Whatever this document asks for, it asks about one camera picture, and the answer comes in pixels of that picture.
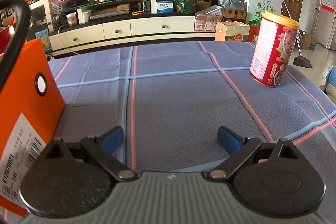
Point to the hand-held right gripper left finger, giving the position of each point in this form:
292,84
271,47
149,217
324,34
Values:
113,140

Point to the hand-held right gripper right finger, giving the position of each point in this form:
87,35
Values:
229,140

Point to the orange cardboard box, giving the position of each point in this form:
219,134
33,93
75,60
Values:
23,98

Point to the blue checked tablecloth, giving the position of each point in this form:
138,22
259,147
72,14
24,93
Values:
183,108

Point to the pink snack carton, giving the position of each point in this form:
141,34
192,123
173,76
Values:
273,56

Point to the broom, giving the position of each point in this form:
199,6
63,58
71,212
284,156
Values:
302,61

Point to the orange gift bag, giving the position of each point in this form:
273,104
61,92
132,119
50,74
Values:
231,32

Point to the white TV stand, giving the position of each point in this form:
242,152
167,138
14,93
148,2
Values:
147,27

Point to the blue picture box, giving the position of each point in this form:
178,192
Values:
43,41

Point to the blue white box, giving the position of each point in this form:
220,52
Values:
164,7

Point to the pink plastic basket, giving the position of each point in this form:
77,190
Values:
59,7

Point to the white glass door cabinet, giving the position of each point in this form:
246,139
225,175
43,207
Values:
39,16

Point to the white refrigerator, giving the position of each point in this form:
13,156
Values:
323,29

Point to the green snack bag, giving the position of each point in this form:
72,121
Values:
185,2

